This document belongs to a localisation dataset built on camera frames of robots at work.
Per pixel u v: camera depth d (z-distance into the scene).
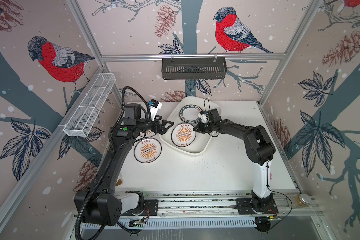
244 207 0.73
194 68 1.04
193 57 0.92
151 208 0.73
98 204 0.37
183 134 1.00
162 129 0.66
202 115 0.94
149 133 0.66
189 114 1.12
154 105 0.64
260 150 0.55
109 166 0.43
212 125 0.81
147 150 0.95
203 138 0.96
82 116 0.73
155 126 0.65
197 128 0.91
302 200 0.67
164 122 0.65
